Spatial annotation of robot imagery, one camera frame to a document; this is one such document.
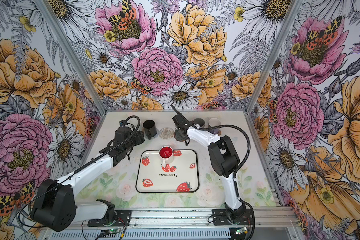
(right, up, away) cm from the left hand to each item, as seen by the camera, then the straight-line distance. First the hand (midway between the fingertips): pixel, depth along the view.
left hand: (138, 137), depth 88 cm
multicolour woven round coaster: (+14, +2, +21) cm, 25 cm away
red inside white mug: (+15, -10, +7) cm, 20 cm away
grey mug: (+36, +10, +13) cm, 39 cm away
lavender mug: (+47, +9, +18) cm, 51 cm away
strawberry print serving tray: (+24, -22, 0) cm, 33 cm away
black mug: (+4, +5, +11) cm, 13 cm away
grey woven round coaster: (+7, 0, +18) cm, 19 cm away
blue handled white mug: (+25, +3, -15) cm, 29 cm away
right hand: (+25, -1, +10) cm, 27 cm away
